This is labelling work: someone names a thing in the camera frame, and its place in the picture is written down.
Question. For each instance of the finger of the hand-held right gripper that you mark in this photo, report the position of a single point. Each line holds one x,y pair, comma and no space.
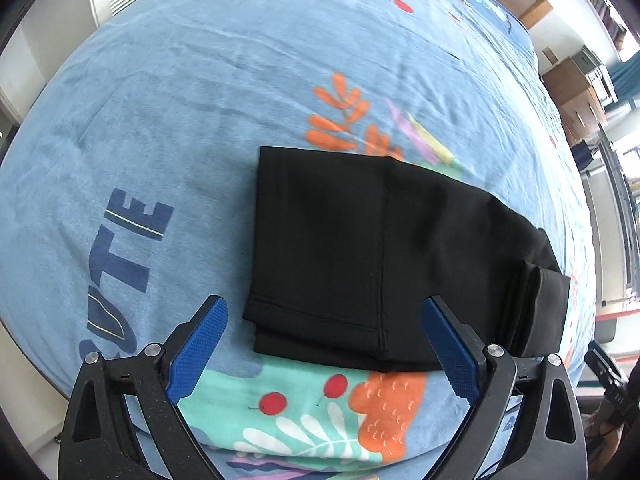
602,365

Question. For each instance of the blue patterned bed sheet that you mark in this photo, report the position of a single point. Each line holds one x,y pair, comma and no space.
175,110

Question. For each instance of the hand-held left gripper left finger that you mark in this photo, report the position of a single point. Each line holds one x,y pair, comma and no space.
195,355

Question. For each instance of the black bag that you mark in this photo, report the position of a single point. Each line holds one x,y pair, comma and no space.
582,156

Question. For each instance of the bookshelf with books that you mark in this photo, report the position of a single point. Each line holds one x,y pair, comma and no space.
600,0

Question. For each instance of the wooden wall switch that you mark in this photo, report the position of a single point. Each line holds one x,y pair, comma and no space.
550,56

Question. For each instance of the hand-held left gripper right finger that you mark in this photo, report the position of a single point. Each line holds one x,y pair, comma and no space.
450,350

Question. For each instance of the black pants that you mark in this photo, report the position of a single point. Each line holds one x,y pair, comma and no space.
350,260

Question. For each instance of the teal curtain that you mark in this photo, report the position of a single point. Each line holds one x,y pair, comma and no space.
625,80

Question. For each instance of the white printer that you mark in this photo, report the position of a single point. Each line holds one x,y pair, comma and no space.
595,72

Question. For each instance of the wooden dresser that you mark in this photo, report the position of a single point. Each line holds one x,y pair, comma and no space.
575,95

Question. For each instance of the person's right hand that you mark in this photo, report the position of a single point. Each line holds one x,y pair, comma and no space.
605,440

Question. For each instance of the grey desk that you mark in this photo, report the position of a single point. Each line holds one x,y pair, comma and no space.
620,200

